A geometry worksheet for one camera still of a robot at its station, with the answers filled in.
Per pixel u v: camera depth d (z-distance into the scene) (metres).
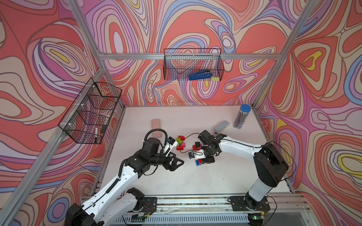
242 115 0.94
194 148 0.94
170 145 0.67
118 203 0.56
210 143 0.66
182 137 0.99
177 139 0.96
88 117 0.78
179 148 0.93
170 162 0.64
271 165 0.46
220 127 1.02
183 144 0.95
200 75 0.91
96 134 0.73
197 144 0.91
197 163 0.86
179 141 0.96
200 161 0.81
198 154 0.75
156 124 1.07
